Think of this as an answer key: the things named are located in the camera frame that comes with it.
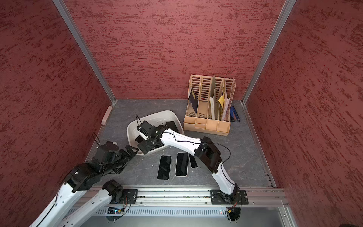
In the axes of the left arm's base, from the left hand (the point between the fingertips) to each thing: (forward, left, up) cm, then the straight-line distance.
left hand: (134, 158), depth 71 cm
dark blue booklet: (+53, -33, -10) cm, 63 cm away
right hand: (+11, -5, -8) cm, 14 cm away
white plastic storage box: (+35, -7, -13) cm, 38 cm away
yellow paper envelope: (+34, -49, +10) cm, 60 cm away
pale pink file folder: (+30, -53, +4) cm, 61 cm away
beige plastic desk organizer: (+57, -47, -17) cm, 76 cm away
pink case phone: (+2, -13, -19) cm, 24 cm away
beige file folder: (+32, -44, +4) cm, 54 cm away
